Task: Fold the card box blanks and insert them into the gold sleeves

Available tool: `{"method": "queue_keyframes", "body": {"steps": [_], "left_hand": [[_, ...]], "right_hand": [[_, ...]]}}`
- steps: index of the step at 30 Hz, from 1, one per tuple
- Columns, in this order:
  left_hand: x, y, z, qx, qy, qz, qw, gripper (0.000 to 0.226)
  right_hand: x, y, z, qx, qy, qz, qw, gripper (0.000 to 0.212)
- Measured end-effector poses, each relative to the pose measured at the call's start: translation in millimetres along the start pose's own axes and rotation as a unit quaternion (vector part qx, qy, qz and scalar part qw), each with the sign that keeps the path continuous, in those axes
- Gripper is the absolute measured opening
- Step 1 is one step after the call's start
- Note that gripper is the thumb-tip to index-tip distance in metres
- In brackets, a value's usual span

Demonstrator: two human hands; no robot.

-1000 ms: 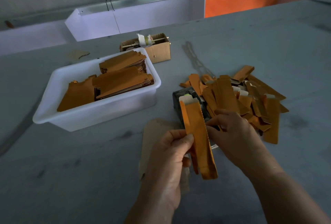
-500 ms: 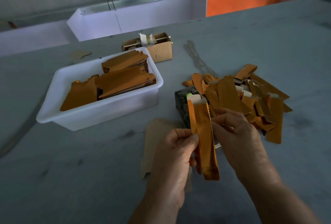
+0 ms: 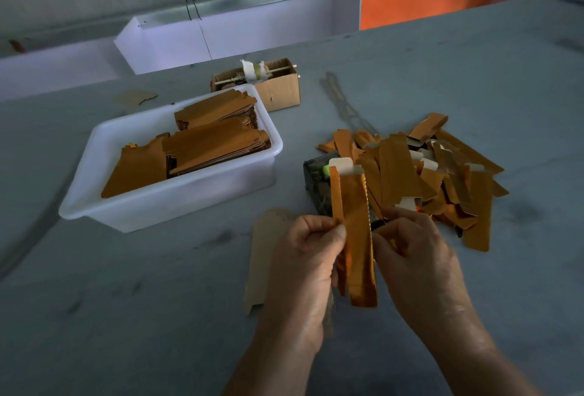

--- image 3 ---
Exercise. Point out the long white tray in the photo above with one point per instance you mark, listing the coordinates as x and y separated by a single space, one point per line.
278 21
50 70

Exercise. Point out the person's right forearm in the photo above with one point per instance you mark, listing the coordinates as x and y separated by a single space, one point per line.
484 368

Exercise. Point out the white plastic bin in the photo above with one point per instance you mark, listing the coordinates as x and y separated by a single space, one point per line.
169 201

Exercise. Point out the person's left forearm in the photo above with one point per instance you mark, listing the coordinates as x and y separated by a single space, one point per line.
274 373

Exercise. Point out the pile of gold boxes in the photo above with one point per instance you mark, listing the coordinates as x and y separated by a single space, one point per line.
438 172

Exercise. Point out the person's right hand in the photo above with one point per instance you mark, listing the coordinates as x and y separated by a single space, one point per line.
424 272

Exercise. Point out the gold cartons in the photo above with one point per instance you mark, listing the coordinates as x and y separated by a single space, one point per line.
214 140

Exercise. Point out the small brown object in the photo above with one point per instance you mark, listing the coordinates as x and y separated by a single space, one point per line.
16 46

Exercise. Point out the small cardboard box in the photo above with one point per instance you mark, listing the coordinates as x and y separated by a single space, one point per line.
285 90

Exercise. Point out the person's left hand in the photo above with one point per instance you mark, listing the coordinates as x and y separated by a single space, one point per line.
301 277

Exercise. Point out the gold box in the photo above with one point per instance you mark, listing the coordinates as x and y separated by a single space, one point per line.
358 245

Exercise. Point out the black tape dispenser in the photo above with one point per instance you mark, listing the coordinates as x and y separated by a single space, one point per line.
315 186

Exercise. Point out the pile of beige blanks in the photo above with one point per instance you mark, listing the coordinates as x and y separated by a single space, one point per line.
263 254

